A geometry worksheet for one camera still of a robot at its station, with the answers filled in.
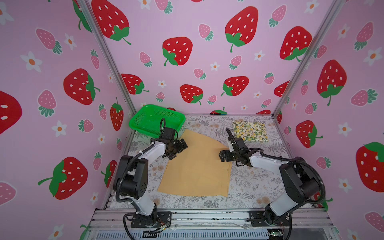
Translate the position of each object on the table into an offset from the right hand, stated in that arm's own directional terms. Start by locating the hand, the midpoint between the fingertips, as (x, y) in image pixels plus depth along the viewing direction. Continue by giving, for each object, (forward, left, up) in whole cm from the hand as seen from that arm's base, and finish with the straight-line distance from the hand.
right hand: (223, 154), depth 94 cm
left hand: (+1, +25, +2) cm, 25 cm away
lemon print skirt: (+23, -21, -3) cm, 32 cm away
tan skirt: (-8, +16, -7) cm, 19 cm away
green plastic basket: (+28, +60, -1) cm, 66 cm away
